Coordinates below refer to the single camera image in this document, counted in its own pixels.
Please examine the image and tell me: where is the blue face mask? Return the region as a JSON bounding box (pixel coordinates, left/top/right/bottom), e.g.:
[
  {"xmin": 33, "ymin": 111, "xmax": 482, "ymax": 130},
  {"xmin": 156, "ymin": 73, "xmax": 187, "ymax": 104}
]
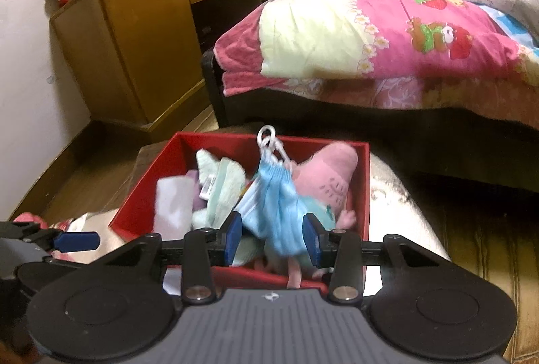
[{"xmin": 233, "ymin": 176, "xmax": 272, "ymax": 240}]

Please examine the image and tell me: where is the dark pink blanket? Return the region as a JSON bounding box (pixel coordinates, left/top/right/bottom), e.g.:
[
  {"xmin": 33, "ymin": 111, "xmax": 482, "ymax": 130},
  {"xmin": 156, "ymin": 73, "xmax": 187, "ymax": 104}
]
[{"xmin": 214, "ymin": 0, "xmax": 539, "ymax": 129}]

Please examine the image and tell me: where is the mint green towel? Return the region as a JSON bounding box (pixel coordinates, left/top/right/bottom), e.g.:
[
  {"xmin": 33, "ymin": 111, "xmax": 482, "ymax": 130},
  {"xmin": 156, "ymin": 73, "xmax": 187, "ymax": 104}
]
[{"xmin": 191, "ymin": 148, "xmax": 247, "ymax": 268}]

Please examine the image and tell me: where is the white cloth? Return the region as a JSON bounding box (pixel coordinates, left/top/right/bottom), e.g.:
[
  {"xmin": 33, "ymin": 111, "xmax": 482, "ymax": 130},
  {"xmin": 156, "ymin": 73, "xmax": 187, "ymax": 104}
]
[{"xmin": 67, "ymin": 209, "xmax": 123, "ymax": 264}]

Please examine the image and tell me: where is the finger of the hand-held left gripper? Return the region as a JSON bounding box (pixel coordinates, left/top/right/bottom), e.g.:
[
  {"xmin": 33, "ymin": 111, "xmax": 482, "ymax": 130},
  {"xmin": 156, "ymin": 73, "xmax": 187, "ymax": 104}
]
[
  {"xmin": 40, "ymin": 230, "xmax": 101, "ymax": 254},
  {"xmin": 0, "ymin": 221, "xmax": 49, "ymax": 240}
]

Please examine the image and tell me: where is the light blue cloth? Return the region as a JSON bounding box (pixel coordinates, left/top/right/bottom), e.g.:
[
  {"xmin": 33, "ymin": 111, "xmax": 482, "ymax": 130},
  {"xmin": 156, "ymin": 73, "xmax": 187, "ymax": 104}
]
[{"xmin": 253, "ymin": 126, "xmax": 338, "ymax": 259}]

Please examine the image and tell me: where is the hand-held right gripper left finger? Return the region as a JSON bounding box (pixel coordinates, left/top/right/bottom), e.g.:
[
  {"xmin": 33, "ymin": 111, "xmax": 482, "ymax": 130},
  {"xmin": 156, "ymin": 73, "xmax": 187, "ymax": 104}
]
[{"xmin": 90, "ymin": 212, "xmax": 244, "ymax": 303}]

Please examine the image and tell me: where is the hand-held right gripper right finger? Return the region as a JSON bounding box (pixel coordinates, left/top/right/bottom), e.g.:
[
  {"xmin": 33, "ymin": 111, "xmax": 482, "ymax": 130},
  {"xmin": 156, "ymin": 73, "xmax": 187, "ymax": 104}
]
[{"xmin": 303, "ymin": 213, "xmax": 453, "ymax": 303}]

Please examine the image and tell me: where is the red box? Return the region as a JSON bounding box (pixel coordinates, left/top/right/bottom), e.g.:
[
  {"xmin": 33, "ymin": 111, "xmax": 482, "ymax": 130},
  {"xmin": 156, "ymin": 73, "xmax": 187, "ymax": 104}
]
[{"xmin": 108, "ymin": 131, "xmax": 371, "ymax": 295}]

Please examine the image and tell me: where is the pink printed quilt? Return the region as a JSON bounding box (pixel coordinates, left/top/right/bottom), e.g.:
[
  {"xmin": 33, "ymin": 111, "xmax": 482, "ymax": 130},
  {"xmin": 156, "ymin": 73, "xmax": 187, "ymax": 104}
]
[{"xmin": 257, "ymin": 0, "xmax": 539, "ymax": 91}]

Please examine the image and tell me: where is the pink pig plush toy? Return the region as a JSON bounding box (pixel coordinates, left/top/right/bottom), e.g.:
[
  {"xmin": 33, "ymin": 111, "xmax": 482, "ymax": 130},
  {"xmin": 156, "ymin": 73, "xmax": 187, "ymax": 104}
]
[{"xmin": 253, "ymin": 143, "xmax": 359, "ymax": 290}]

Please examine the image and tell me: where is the beige floral tablecloth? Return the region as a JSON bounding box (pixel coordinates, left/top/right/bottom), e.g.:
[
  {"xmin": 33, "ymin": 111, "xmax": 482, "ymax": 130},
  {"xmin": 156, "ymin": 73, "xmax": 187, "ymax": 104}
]
[{"xmin": 362, "ymin": 153, "xmax": 453, "ymax": 297}]

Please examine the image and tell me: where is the wooden cabinet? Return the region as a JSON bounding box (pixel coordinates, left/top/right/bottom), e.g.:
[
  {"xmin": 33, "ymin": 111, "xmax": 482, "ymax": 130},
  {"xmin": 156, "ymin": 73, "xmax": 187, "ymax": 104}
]
[{"xmin": 50, "ymin": 0, "xmax": 284, "ymax": 133}]

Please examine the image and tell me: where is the purple towel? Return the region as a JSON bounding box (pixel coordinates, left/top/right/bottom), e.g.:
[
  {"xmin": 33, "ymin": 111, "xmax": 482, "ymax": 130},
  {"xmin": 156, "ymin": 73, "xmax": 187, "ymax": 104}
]
[{"xmin": 154, "ymin": 170, "xmax": 200, "ymax": 242}]

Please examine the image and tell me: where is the dark bed frame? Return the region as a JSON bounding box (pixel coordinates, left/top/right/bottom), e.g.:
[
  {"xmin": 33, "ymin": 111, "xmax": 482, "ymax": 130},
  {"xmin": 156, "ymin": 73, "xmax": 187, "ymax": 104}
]
[{"xmin": 201, "ymin": 48, "xmax": 539, "ymax": 196}]

